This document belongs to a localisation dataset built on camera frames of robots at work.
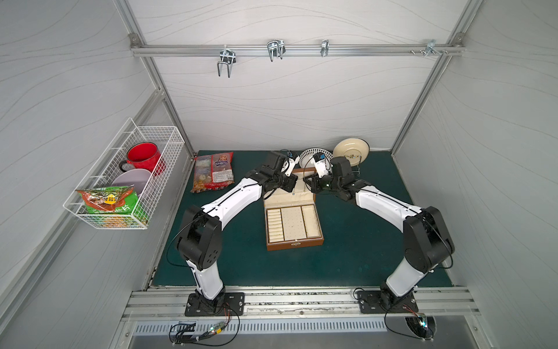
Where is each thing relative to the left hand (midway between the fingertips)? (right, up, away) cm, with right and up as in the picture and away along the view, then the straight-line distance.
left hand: (295, 178), depth 87 cm
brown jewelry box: (-1, -17, +2) cm, 17 cm away
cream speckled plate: (+30, +13, +15) cm, 36 cm away
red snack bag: (-40, +3, +20) cm, 45 cm away
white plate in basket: (-50, +1, -21) cm, 54 cm away
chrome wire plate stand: (+34, +5, +24) cm, 42 cm away
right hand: (+4, +1, +1) cm, 4 cm away
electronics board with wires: (-38, -50, -18) cm, 65 cm away
